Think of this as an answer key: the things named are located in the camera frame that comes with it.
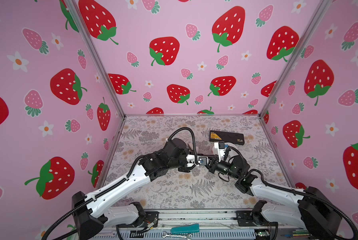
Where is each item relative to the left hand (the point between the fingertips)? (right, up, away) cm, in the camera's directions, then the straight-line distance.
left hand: (196, 154), depth 69 cm
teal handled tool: (-5, -37, +2) cm, 38 cm away
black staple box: (+25, +6, +38) cm, 46 cm away
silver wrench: (-15, -39, +1) cm, 42 cm away
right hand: (+1, -2, +3) cm, 3 cm away
